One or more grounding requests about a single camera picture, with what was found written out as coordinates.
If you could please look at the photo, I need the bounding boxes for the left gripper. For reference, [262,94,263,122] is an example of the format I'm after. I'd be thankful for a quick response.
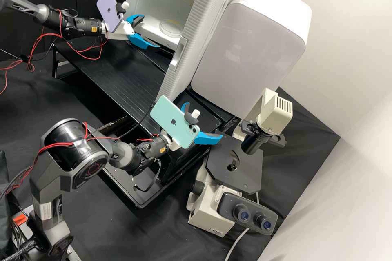
[104,14,160,51]

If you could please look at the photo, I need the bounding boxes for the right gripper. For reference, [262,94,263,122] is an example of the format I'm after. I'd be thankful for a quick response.
[167,102,224,153]

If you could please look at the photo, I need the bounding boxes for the petri dish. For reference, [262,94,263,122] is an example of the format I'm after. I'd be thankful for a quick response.
[158,18,182,38]

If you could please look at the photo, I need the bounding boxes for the incubator door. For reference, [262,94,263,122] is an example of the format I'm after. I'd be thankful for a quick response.
[155,0,249,107]

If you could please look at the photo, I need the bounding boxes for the black tray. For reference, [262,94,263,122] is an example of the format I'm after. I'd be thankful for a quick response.
[97,115,223,209]

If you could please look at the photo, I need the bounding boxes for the cream microscope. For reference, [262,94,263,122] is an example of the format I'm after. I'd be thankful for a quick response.
[186,87,295,238]

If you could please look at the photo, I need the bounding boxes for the white box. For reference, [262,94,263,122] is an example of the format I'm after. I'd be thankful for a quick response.
[190,0,313,120]

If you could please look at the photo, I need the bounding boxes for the right wrist camera phone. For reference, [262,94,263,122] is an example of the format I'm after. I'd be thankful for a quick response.
[149,95,202,149]

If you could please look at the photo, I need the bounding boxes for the wrist camera phone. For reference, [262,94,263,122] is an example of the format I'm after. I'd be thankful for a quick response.
[149,95,202,149]
[96,0,130,34]

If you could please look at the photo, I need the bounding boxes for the left wrist camera phone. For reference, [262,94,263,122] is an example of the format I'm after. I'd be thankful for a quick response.
[96,0,130,34]

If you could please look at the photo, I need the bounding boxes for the black cable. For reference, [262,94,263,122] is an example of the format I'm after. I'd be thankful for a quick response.
[130,106,157,139]
[134,158,162,192]

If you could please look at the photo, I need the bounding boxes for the red wire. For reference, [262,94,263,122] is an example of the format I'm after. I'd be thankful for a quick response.
[0,27,106,95]

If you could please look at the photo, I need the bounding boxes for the grey cable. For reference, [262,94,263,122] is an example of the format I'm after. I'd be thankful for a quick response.
[225,227,249,261]

